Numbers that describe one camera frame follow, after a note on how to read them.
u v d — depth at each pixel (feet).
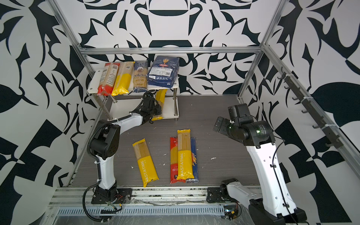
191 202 2.40
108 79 2.49
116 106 3.55
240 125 1.46
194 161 2.76
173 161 2.76
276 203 1.17
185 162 2.67
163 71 2.44
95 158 1.77
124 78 2.56
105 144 1.74
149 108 2.59
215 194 2.44
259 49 3.02
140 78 2.55
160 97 3.32
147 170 2.66
